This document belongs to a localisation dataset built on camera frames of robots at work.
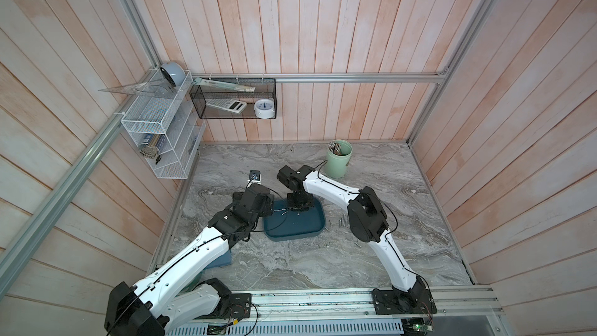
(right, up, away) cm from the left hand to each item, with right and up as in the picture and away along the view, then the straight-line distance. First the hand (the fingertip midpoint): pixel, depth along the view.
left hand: (256, 198), depth 80 cm
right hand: (+14, -7, +16) cm, 23 cm away
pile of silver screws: (+9, -8, +14) cm, 19 cm away
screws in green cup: (+30, +19, +16) cm, 39 cm away
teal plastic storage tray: (+10, -12, +11) cm, 19 cm away
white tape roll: (+1, +35, +15) cm, 38 cm away
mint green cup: (+32, +15, +16) cm, 39 cm away
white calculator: (-15, +38, +18) cm, 45 cm away
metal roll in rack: (-34, +19, -3) cm, 39 cm away
